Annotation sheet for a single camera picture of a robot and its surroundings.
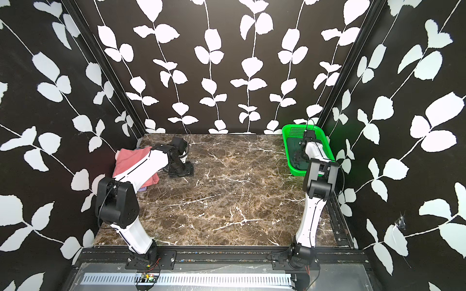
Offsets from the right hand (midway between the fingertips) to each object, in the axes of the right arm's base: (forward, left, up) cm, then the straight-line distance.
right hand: (305, 154), depth 105 cm
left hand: (-17, +65, +7) cm, 67 cm away
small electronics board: (-60, +75, -3) cm, 96 cm away
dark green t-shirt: (+8, +6, -1) cm, 10 cm away
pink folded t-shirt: (-8, +102, +4) cm, 102 cm away
